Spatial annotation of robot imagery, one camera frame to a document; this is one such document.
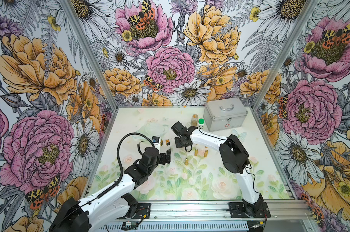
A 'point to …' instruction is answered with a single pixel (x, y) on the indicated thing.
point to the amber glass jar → (195, 120)
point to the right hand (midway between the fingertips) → (181, 146)
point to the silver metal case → (224, 114)
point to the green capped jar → (201, 121)
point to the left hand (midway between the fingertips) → (162, 152)
